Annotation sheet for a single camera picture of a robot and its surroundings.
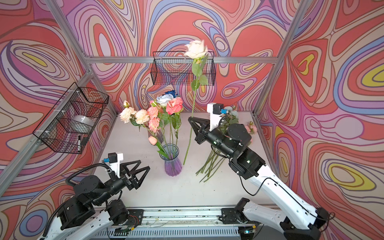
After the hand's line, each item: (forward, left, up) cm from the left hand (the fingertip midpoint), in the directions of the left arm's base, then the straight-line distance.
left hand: (146, 166), depth 60 cm
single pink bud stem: (+13, -1, -1) cm, 13 cm away
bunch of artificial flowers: (+18, -34, -28) cm, 48 cm away
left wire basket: (+20, +38, +5) cm, 44 cm away
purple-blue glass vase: (+12, -7, -25) cm, 29 cm away
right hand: (+11, -18, +14) cm, 25 cm away
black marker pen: (+13, +37, -4) cm, 39 cm away
